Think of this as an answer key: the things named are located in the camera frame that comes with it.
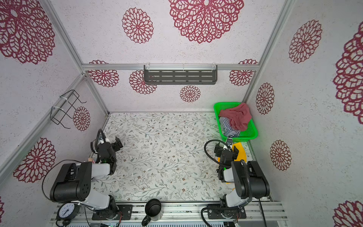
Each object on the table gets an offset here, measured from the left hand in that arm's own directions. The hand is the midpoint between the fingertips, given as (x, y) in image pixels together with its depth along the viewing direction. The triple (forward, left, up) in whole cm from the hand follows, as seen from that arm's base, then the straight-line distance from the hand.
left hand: (111, 140), depth 92 cm
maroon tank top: (+24, -91, -4) cm, 95 cm away
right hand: (-2, -76, 0) cm, 76 cm away
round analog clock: (-40, +12, -5) cm, 42 cm away
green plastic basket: (+10, -96, -6) cm, 97 cm away
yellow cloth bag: (-6, -86, -8) cm, 87 cm away
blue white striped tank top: (+15, -81, -7) cm, 82 cm away
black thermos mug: (-39, -32, -8) cm, 51 cm away
